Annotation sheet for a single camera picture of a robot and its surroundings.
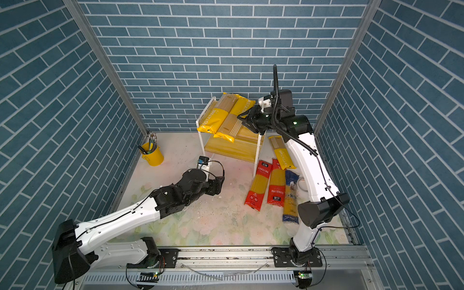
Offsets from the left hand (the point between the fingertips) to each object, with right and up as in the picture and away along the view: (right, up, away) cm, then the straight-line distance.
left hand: (223, 179), depth 75 cm
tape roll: (+41, -7, +23) cm, 48 cm away
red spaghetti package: (+15, -11, +14) cm, 24 cm away
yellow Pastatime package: (+32, +10, +32) cm, 47 cm away
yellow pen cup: (-40, +8, +23) cm, 47 cm away
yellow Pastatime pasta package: (-4, +26, +3) cm, 27 cm away
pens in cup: (-39, +18, +19) cm, 47 cm away
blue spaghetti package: (+31, -18, +9) cm, 37 cm away
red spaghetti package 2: (+25, -11, +14) cm, 31 cm away
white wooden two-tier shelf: (+11, +14, +21) cm, 27 cm away
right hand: (+7, +24, -7) cm, 26 cm away
